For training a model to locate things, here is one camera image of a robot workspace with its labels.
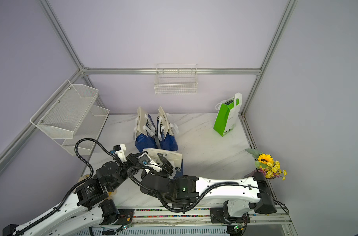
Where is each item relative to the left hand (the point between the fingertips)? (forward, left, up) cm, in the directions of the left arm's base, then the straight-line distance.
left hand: (147, 154), depth 67 cm
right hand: (-4, -4, 0) cm, 6 cm away
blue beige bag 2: (+16, -8, -2) cm, 18 cm away
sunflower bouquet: (-5, -54, -2) cm, 55 cm away
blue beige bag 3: (-1, -13, -3) cm, 13 cm away
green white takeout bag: (+31, -44, -6) cm, 54 cm away
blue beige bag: (+17, +5, -8) cm, 19 cm away
